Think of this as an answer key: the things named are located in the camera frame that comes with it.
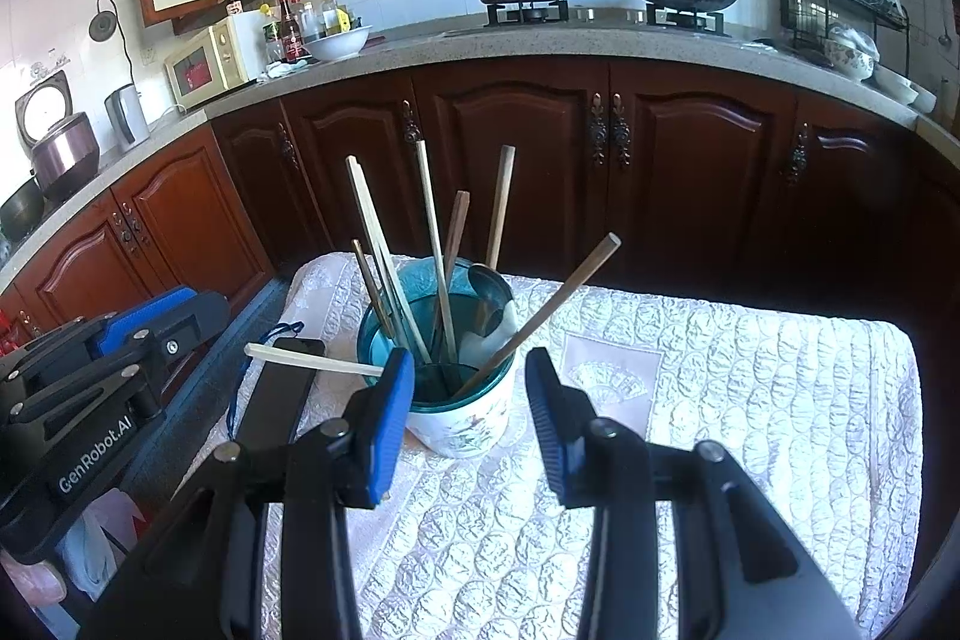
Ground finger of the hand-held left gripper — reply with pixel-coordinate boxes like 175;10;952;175
0;286;231;387
0;361;169;455

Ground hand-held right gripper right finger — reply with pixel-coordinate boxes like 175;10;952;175
525;346;863;640

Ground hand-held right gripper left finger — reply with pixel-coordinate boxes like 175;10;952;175
79;346;416;640

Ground white floral utensil holder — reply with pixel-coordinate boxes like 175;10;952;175
356;257;518;459

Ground light wooden chopstick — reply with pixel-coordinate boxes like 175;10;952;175
415;140;458;362
345;155;434;365
244;342;387;378

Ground white spoon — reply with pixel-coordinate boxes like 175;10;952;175
457;302;518;363

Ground metal spoon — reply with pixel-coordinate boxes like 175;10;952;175
466;263;511;341

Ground thin dark chopstick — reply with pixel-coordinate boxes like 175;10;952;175
351;239;398;345

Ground red and white bag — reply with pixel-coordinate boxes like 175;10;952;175
60;488;155;603

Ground black flat case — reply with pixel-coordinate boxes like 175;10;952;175
229;338;327;453

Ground black pot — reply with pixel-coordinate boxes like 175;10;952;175
0;176;46;245

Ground white quilted tablecloth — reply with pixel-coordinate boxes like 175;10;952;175
176;250;923;640

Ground open rice cooker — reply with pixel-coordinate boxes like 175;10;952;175
15;70;102;202

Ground silver electric kettle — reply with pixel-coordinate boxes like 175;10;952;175
103;83;151;152

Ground cream microwave oven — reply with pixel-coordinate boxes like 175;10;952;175
163;14;265;112

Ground brown wooden base cabinets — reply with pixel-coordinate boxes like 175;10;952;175
0;51;960;386

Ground green sauce bottle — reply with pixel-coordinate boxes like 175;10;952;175
262;6;286;64

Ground brown sauce bottle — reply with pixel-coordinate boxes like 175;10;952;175
283;0;307;62

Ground white mixing bowl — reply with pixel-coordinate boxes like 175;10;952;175
304;25;374;62

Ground grey stone countertop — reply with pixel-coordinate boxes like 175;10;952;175
0;21;960;296

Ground gas stove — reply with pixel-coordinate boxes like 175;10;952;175
442;0;751;41

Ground floral ceramic bowl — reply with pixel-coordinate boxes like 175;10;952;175
825;26;880;81

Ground black round wall disc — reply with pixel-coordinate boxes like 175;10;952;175
88;0;125;86

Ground black wire dish rack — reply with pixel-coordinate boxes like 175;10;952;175
778;0;912;64

